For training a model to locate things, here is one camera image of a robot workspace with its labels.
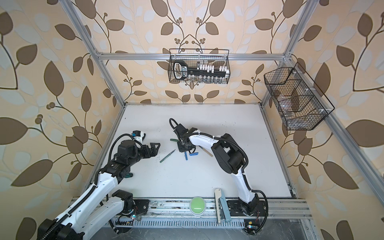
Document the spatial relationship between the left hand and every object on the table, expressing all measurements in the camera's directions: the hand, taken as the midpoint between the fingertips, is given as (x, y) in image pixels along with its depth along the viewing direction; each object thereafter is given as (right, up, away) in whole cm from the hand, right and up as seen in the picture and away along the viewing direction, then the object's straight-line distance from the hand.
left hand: (154, 144), depth 81 cm
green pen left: (+6, -9, +12) cm, 16 cm away
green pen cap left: (+8, -1, +18) cm, 20 cm away
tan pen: (+31, -8, +13) cm, 34 cm away
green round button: (+24, -30, -7) cm, 39 cm away
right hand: (+15, -6, +15) cm, 22 cm away
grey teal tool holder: (+36, -29, -8) cm, 46 cm away
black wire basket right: (+75, +21, -7) cm, 78 cm away
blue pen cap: (+21, -8, +13) cm, 26 cm away
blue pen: (+17, -10, +12) cm, 23 cm away
